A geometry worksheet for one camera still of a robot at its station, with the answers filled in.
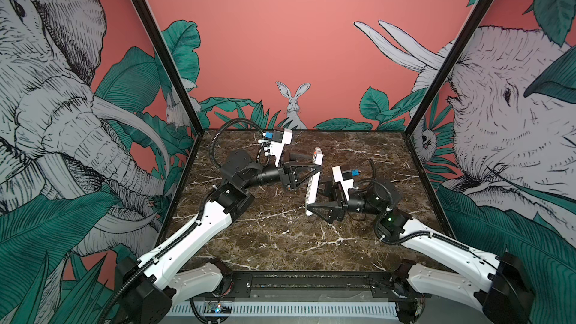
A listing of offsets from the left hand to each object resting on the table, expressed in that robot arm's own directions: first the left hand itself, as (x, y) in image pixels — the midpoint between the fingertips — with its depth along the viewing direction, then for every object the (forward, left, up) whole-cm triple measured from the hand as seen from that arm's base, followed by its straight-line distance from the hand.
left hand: (316, 166), depth 53 cm
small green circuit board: (-24, +31, -43) cm, 58 cm away
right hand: (-4, +2, -10) cm, 11 cm away
